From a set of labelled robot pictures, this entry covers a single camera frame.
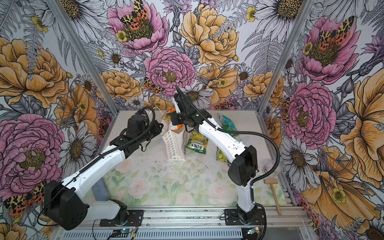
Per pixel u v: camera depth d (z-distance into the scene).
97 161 0.48
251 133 0.48
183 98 0.54
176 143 0.82
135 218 0.74
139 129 0.62
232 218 0.73
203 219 0.76
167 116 0.80
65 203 0.39
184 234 1.12
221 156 0.93
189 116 0.60
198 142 0.99
